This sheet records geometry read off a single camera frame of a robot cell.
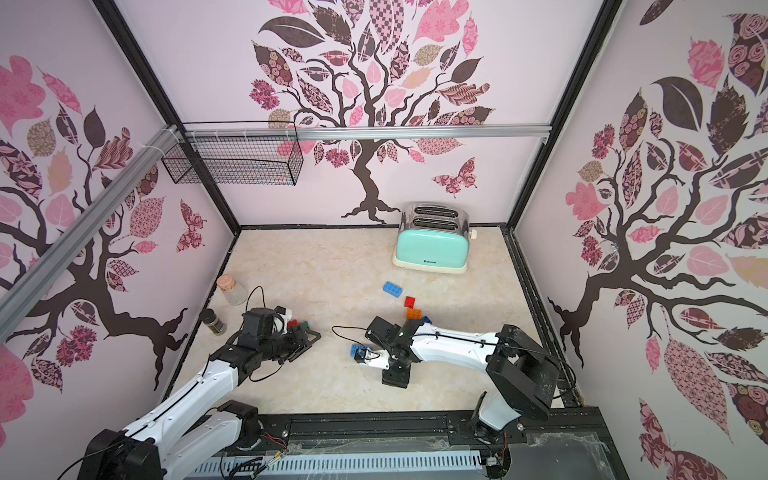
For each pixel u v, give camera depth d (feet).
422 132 3.12
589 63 2.54
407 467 2.29
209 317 2.78
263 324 2.16
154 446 1.36
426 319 3.04
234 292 3.12
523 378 1.42
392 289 3.29
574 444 2.38
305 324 3.02
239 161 3.99
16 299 1.63
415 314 3.09
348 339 2.44
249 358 1.99
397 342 2.00
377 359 2.36
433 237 3.13
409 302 3.20
